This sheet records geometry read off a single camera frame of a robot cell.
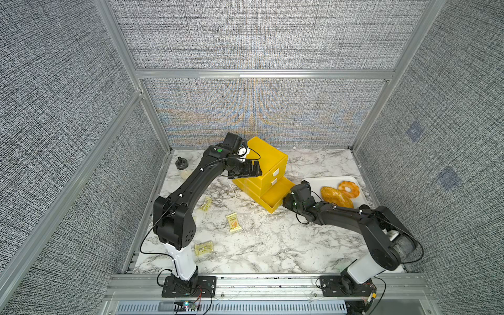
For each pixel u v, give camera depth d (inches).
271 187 36.7
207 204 37.4
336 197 36.4
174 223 18.2
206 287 28.8
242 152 29.4
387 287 26.3
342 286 26.2
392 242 18.0
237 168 27.8
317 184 41.0
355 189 39.4
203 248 32.1
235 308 27.6
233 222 35.2
